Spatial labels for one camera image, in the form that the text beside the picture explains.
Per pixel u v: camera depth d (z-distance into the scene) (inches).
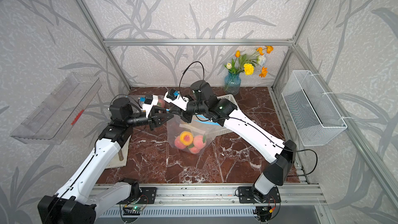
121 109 20.9
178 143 33.0
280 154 16.2
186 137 31.0
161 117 26.0
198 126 25.7
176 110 22.8
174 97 20.7
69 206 14.4
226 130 36.4
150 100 22.5
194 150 32.5
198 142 31.0
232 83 42.8
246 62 39.0
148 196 28.6
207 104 20.0
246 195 29.2
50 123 25.3
